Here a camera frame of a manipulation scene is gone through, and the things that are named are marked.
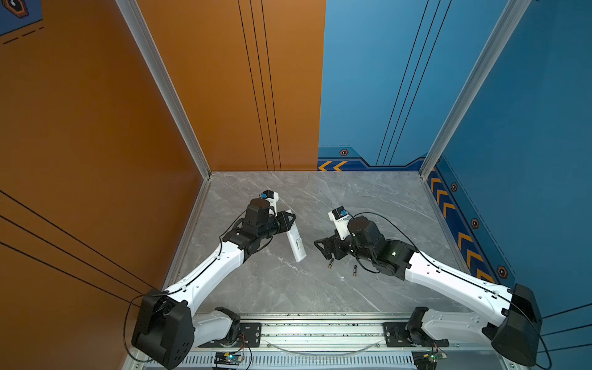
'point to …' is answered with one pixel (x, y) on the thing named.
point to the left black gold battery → (329, 266)
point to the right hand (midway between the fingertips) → (323, 238)
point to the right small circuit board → (427, 359)
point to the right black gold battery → (354, 270)
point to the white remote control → (297, 243)
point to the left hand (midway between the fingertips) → (296, 215)
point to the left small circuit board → (228, 358)
